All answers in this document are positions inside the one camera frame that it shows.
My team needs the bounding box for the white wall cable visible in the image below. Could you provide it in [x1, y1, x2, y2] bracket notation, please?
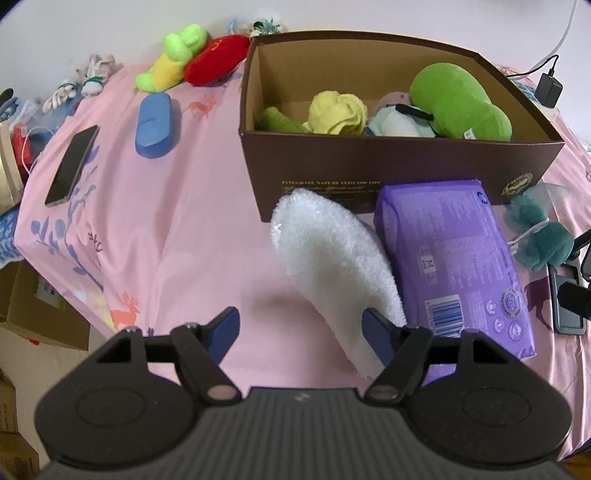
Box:
[526, 0, 581, 73]

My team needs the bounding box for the white paper bag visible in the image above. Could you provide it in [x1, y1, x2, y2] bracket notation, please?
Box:
[0, 122, 24, 215]

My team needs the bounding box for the panda plush toy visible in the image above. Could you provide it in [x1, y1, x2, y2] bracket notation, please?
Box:
[226, 16, 287, 38]

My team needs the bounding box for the brown cardboard box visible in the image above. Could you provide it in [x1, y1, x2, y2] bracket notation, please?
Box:
[239, 31, 564, 221]

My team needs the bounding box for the blue glasses case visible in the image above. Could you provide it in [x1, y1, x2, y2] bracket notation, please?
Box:
[135, 92, 174, 159]

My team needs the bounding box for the white fluffy towel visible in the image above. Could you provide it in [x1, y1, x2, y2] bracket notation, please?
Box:
[270, 189, 407, 378]

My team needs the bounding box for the pink teddy bear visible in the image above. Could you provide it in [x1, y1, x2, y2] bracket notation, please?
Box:
[374, 91, 412, 113]

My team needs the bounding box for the black phone on stand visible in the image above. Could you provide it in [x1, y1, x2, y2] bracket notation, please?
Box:
[549, 261, 587, 336]

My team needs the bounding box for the teal bath sponge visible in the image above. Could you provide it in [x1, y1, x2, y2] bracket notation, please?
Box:
[504, 183, 574, 272]

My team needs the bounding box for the light blue plush toy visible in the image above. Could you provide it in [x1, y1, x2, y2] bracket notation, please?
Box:
[367, 104, 436, 138]

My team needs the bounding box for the purple tissue pack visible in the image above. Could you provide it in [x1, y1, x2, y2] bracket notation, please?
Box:
[374, 180, 536, 360]

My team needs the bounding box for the green yellow plush toy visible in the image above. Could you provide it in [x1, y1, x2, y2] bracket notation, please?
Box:
[135, 24, 209, 93]

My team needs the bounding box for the blue patterned cloth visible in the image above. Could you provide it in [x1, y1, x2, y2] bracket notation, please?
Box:
[0, 206, 24, 269]

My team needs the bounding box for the green bean plush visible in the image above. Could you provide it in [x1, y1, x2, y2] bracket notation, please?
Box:
[409, 63, 513, 141]

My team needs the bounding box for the yellow cloth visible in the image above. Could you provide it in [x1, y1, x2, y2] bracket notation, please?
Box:
[304, 90, 368, 136]

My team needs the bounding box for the cardboard box on floor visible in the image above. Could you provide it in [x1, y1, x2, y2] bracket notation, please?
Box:
[1, 261, 90, 351]

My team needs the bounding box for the black power adapter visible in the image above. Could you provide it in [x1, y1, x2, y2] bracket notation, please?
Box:
[535, 73, 563, 109]

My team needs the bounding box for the black smartphone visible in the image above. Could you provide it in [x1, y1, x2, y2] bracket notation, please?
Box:
[44, 125, 100, 207]

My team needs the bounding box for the pink bedsheet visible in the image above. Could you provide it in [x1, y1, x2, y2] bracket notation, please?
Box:
[13, 59, 591, 462]

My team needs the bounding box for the dark green fuzzy cloth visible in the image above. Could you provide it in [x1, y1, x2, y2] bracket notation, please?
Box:
[254, 107, 311, 134]

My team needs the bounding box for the black charging cable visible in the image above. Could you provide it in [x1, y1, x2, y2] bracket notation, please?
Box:
[505, 54, 560, 80]

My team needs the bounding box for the red plush cushion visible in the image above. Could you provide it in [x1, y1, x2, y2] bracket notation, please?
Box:
[184, 35, 250, 86]

